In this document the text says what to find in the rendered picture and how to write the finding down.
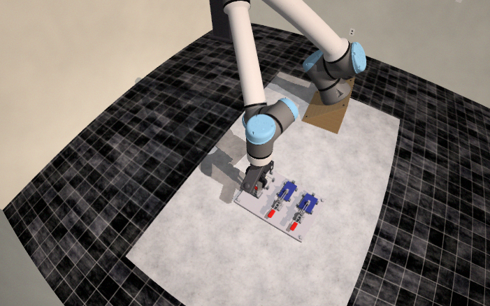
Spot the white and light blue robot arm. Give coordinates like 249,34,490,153
223,0,366,194

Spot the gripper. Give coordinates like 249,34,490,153
245,160,274,191

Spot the grey toggle clamp with red handle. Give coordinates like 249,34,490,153
290,200,310,231

